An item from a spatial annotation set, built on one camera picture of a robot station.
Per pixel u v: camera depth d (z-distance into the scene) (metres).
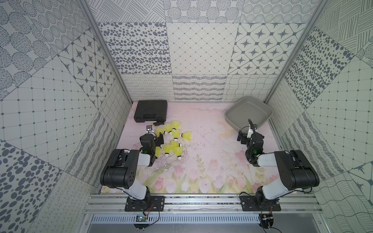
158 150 0.90
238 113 1.13
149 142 0.73
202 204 0.76
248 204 0.73
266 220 0.73
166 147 0.91
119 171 0.46
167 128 1.01
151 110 1.12
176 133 0.99
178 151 0.90
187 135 0.96
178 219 0.70
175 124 1.04
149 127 0.82
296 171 0.46
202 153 0.93
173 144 0.93
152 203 0.73
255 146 0.73
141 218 0.72
